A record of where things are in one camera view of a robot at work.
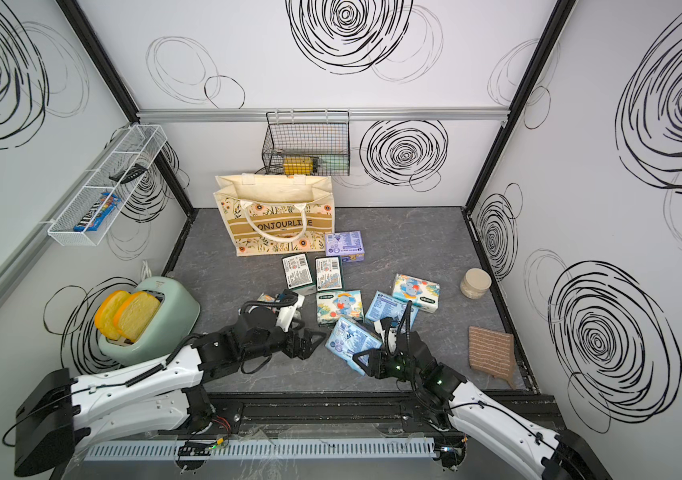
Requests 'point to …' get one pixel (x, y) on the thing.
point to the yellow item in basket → (297, 165)
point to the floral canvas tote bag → (276, 214)
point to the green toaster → (174, 322)
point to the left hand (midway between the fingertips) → (316, 331)
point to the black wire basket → (307, 143)
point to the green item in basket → (333, 164)
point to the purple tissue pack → (347, 245)
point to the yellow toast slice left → (105, 313)
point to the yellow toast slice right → (134, 313)
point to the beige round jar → (475, 283)
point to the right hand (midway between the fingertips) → (359, 360)
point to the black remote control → (135, 171)
